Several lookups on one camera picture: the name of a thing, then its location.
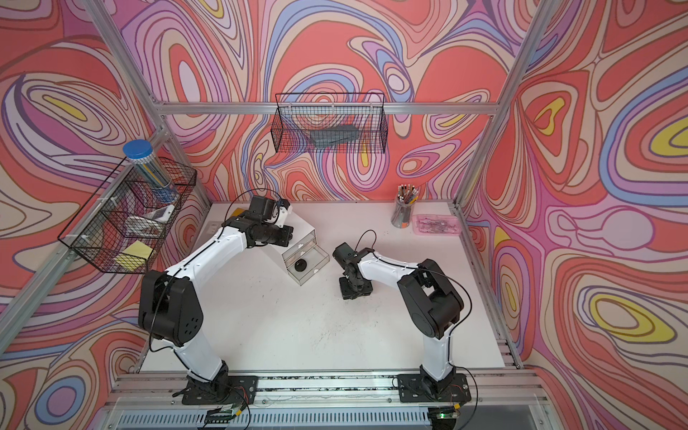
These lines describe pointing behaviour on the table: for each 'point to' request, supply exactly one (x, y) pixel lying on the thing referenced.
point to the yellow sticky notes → (134, 256)
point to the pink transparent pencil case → (436, 225)
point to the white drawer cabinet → (304, 238)
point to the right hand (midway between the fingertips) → (354, 299)
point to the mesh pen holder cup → (401, 216)
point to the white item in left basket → (160, 215)
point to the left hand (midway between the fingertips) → (293, 236)
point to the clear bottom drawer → (315, 258)
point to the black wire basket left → (123, 227)
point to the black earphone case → (300, 264)
